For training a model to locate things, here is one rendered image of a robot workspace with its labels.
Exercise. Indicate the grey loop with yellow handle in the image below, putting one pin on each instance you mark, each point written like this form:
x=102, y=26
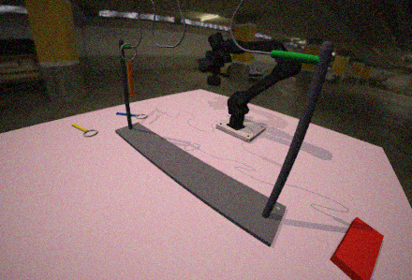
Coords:
x=84, y=130

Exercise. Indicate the red block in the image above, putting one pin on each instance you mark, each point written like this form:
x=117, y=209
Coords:
x=356, y=254

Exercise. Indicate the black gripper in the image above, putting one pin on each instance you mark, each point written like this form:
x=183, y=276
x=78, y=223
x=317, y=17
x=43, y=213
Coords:
x=213, y=80

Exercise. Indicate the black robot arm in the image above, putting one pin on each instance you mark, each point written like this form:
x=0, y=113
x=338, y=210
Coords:
x=237, y=107

